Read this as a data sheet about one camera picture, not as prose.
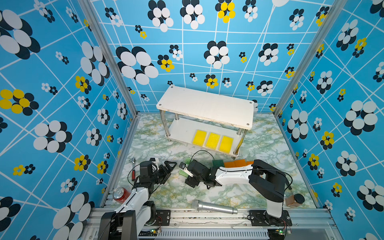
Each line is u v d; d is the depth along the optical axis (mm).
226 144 938
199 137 992
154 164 721
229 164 917
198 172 685
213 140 956
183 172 776
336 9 682
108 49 838
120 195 709
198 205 737
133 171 889
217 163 912
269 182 470
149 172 683
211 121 710
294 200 712
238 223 725
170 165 785
